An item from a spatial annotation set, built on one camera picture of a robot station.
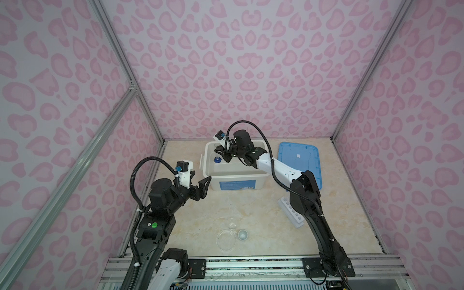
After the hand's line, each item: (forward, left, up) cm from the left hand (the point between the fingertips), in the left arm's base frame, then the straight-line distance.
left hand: (202, 172), depth 69 cm
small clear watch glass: (-10, -11, -30) cm, 33 cm away
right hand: (+22, -4, -9) cm, 24 cm away
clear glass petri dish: (-17, -8, -29) cm, 35 cm away
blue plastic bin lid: (+29, -52, -30) cm, 67 cm away
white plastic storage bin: (+6, -12, -12) cm, 18 cm away
